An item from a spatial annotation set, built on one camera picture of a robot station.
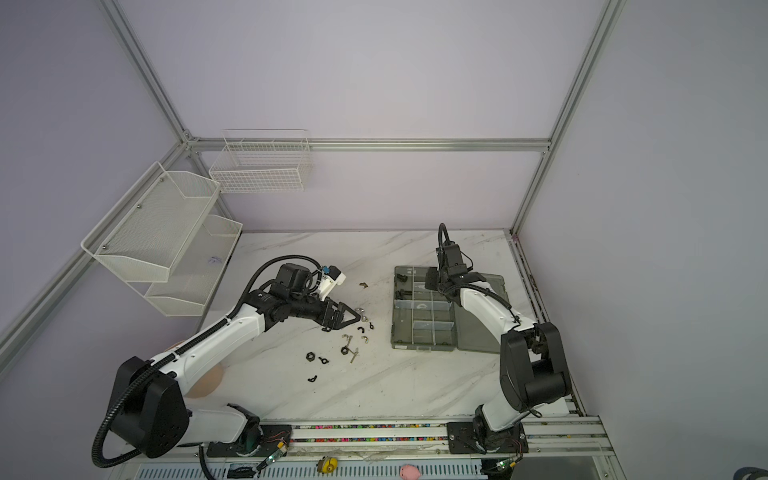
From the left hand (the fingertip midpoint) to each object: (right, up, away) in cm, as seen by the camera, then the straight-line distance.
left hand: (348, 315), depth 78 cm
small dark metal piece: (+1, +6, +26) cm, 27 cm away
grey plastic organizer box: (+22, -4, +18) cm, 29 cm away
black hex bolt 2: (+16, +3, +22) cm, 27 cm away
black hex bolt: (+16, +8, +26) cm, 32 cm away
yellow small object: (-3, -33, -10) cm, 34 cm away
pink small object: (+16, -35, -10) cm, 40 cm away
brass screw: (+1, -13, +10) cm, 17 cm away
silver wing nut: (-2, -9, +13) cm, 16 cm away
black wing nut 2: (-11, -19, +5) cm, 23 cm away
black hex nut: (-13, -14, +10) cm, 21 cm away
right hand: (+25, +10, +13) cm, 30 cm away
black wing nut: (-9, -15, +8) cm, 19 cm away
